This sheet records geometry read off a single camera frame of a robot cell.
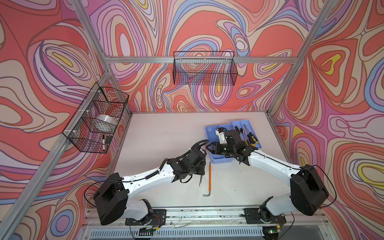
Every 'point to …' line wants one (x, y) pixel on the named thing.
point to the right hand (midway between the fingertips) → (210, 150)
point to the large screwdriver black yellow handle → (251, 138)
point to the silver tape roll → (107, 118)
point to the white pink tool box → (246, 131)
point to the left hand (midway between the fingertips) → (207, 166)
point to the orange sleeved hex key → (210, 181)
